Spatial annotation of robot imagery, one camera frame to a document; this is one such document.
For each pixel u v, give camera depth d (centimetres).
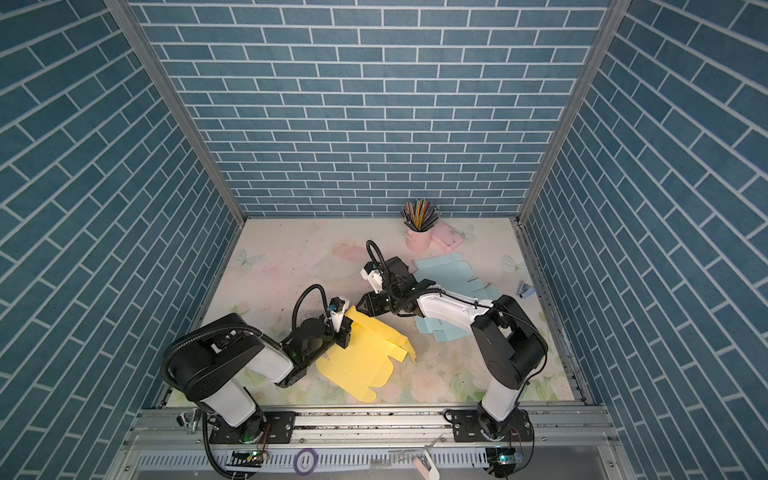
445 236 114
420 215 105
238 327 53
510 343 47
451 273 106
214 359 47
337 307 76
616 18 72
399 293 69
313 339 69
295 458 70
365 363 84
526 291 98
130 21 71
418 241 106
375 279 81
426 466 68
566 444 77
